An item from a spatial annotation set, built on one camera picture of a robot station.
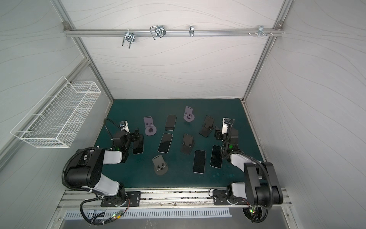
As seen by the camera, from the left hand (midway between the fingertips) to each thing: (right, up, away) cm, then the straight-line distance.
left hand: (133, 126), depth 94 cm
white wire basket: (-28, +6, -27) cm, 39 cm away
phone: (+24, +2, +10) cm, 26 cm away
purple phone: (+44, -21, -7) cm, 49 cm away
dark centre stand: (+37, -11, -4) cm, 39 cm away
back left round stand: (+10, -3, +7) cm, 12 cm away
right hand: (+61, +3, -5) cm, 61 cm away
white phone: (+22, -11, -1) cm, 24 cm away
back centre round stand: (+37, +7, +10) cm, 39 cm away
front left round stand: (+21, -22, -14) cm, 34 cm away
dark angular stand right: (+51, -1, +4) cm, 51 cm away
